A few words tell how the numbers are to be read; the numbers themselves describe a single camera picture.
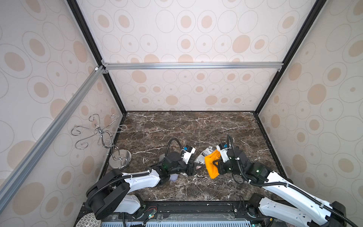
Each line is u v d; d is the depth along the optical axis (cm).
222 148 67
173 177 83
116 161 86
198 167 74
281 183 48
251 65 170
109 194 42
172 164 63
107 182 44
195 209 75
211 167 73
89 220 70
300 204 44
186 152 70
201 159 76
